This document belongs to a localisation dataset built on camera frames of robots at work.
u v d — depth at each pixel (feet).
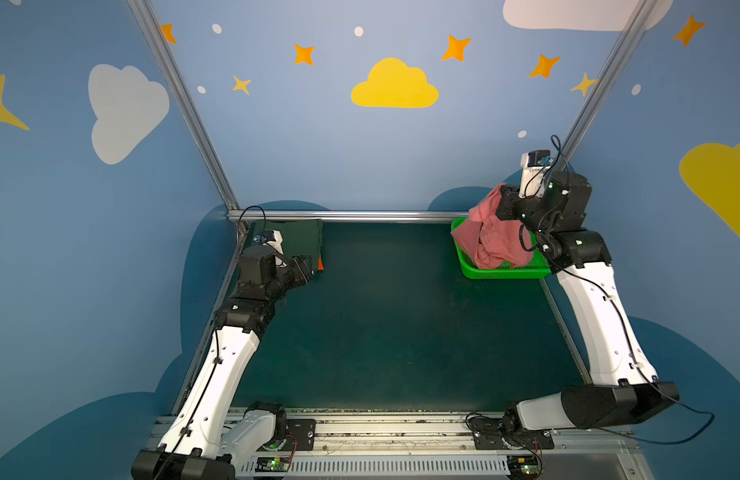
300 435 2.46
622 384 1.28
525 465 2.35
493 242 2.82
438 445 2.44
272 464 2.34
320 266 3.53
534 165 1.84
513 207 2.01
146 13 2.24
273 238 2.16
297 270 2.12
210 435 1.27
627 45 2.43
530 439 2.27
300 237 3.71
